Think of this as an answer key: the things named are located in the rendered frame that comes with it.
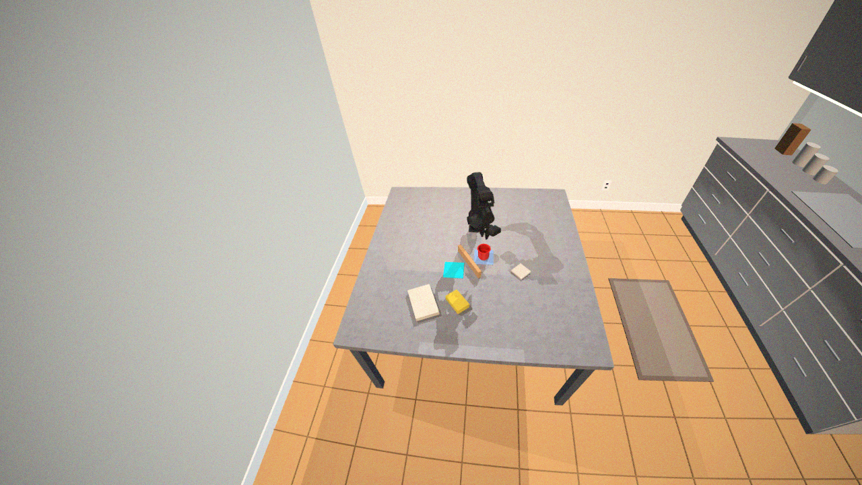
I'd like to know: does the red translucent cup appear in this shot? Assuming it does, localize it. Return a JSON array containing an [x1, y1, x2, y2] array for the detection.
[[477, 244, 490, 261]]

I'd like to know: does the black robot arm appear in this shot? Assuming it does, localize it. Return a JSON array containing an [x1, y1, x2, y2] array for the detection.
[[467, 172, 494, 232]]

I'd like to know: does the yellow block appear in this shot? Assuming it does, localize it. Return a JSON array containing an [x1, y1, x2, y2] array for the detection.
[[446, 290, 469, 314]]

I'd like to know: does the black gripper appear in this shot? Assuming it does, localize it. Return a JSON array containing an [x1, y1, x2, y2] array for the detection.
[[469, 214, 501, 240]]

